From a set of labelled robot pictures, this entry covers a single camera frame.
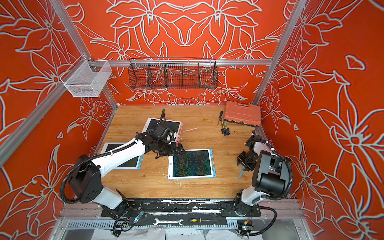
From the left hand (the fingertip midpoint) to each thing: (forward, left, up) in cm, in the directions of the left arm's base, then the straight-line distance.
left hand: (180, 151), depth 81 cm
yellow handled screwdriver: (-30, -12, -11) cm, 34 cm away
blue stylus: (-5, -36, -11) cm, 38 cm away
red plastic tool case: (+37, -42, -5) cm, 57 cm away
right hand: (0, -36, -11) cm, 38 cm away
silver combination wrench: (-32, +8, -11) cm, 35 cm away
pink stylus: (+24, -4, -11) cm, 27 cm away
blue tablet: (-2, -7, -11) cm, 13 cm away
